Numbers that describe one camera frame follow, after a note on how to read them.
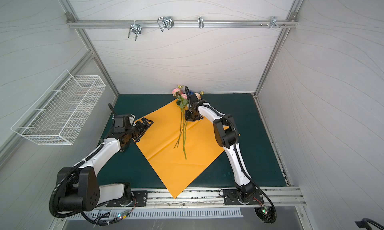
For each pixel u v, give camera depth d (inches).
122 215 26.9
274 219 26.9
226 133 24.3
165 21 30.0
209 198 29.5
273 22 30.1
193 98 33.8
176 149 35.9
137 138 29.7
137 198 28.9
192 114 35.8
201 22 30.8
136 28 31.2
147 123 31.0
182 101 43.5
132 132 28.8
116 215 27.5
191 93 46.4
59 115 27.0
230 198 28.8
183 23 30.8
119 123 26.2
